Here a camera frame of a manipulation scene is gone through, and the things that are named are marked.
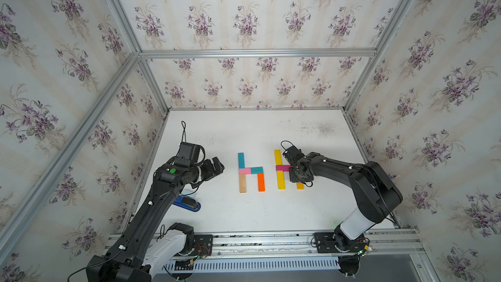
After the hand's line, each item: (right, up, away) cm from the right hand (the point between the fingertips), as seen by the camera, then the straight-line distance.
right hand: (300, 179), depth 92 cm
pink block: (-27, +4, +1) cm, 27 cm away
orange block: (-19, -1, -3) cm, 19 cm away
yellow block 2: (-10, +2, -1) cm, 10 cm away
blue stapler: (-50, -7, -12) cm, 52 cm away
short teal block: (-22, +4, 0) cm, 22 cm away
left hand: (-37, +7, -16) cm, 41 cm away
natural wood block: (-28, -1, -2) cm, 28 cm away
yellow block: (-10, +8, +3) cm, 13 cm away
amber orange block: (-1, -2, -4) cm, 5 cm away
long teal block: (-29, +8, +3) cm, 30 cm away
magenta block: (-8, +5, 0) cm, 10 cm away
